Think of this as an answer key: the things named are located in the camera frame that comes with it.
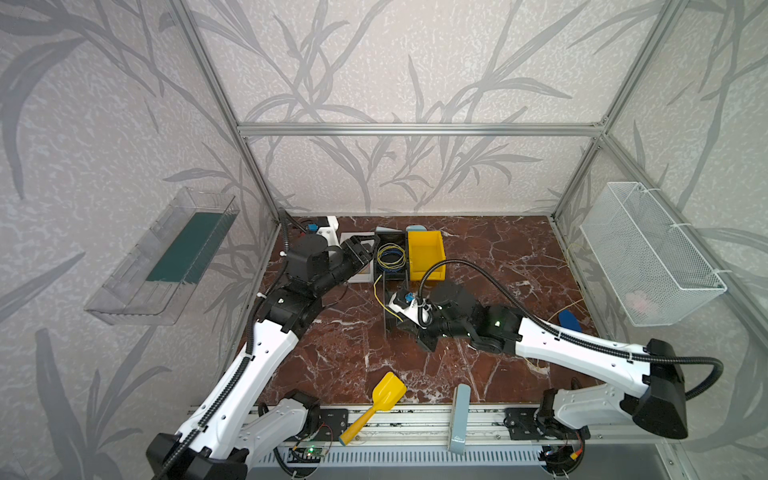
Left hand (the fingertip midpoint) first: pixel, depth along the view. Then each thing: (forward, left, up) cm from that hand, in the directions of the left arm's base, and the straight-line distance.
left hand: (383, 234), depth 67 cm
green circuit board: (-38, +16, -35) cm, 54 cm away
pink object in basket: (-8, -63, -14) cm, 65 cm away
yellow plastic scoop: (-27, 0, -35) cm, 44 cm away
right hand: (-12, -4, -15) cm, 20 cm away
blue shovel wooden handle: (-4, -56, -35) cm, 67 cm away
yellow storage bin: (+24, -13, -37) cm, 46 cm away
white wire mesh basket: (-9, -57, 0) cm, 58 cm away
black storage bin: (+26, -4, -33) cm, 42 cm away
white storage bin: (+10, +8, -33) cm, 36 cm away
